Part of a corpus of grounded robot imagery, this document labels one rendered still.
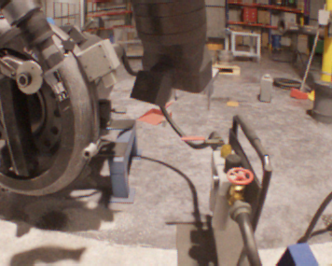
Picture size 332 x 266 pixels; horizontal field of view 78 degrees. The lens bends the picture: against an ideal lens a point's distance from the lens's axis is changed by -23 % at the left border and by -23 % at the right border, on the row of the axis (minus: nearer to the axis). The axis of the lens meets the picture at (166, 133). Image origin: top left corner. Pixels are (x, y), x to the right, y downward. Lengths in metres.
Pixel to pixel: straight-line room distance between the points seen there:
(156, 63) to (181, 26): 0.07
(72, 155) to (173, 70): 0.67
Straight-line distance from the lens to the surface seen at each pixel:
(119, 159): 1.25
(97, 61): 0.78
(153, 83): 0.25
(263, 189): 0.64
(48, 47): 0.56
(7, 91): 0.90
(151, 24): 0.24
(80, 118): 0.82
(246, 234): 0.59
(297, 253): 0.37
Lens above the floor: 0.85
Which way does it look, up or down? 24 degrees down
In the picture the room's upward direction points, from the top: 1 degrees counter-clockwise
